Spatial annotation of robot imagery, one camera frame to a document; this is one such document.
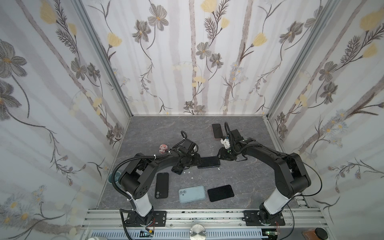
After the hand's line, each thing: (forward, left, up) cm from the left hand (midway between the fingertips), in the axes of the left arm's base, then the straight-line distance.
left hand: (198, 159), depth 91 cm
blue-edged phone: (-1, -6, -3) cm, 7 cm away
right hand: (+1, -11, +4) cm, 11 cm away
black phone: (-20, -12, -3) cm, 23 cm away
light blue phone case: (-19, +4, -5) cm, 20 cm away
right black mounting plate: (-33, -25, -2) cm, 41 cm away
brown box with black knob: (-40, -48, +7) cm, 63 cm away
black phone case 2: (-14, +22, -5) cm, 26 cm away
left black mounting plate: (-31, +21, -3) cm, 38 cm away
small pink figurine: (+10, +23, -3) cm, 26 cm away
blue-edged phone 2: (-5, +14, -6) cm, 16 cm away
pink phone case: (+24, -12, -4) cm, 27 cm away
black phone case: (-1, -6, -2) cm, 7 cm away
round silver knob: (-38, +3, +12) cm, 40 cm away
